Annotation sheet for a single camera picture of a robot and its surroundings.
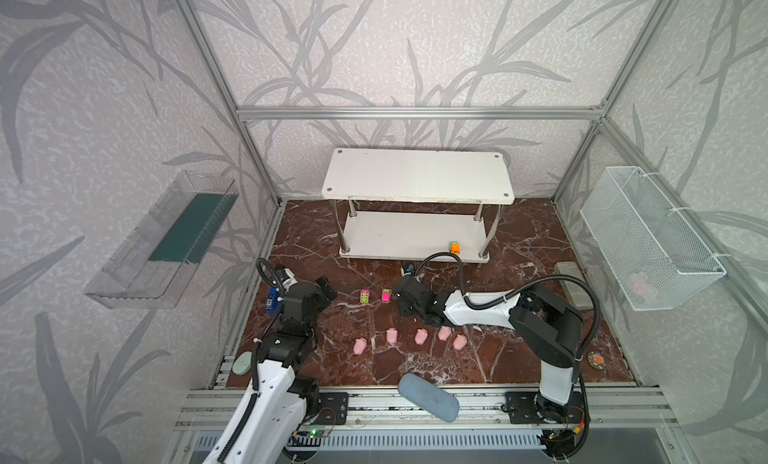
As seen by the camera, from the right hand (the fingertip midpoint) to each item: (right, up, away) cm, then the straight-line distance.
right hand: (403, 288), depth 93 cm
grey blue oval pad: (+6, -23, -20) cm, 31 cm away
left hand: (-23, +6, -12) cm, 26 cm away
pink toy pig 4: (+12, -11, -8) cm, 18 cm away
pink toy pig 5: (+16, -13, -10) cm, 23 cm away
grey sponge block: (+54, -2, -2) cm, 54 cm away
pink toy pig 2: (-4, -12, -8) cm, 15 cm away
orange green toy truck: (+17, +12, +3) cm, 21 cm away
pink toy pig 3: (+5, -12, -9) cm, 16 cm away
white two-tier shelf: (+3, +28, +26) cm, 38 cm away
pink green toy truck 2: (-5, -2, -2) cm, 6 cm away
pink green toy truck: (-12, -2, -2) cm, 13 cm away
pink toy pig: (-12, -14, -10) cm, 21 cm away
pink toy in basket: (+60, +5, -19) cm, 63 cm away
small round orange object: (+53, -17, -12) cm, 57 cm away
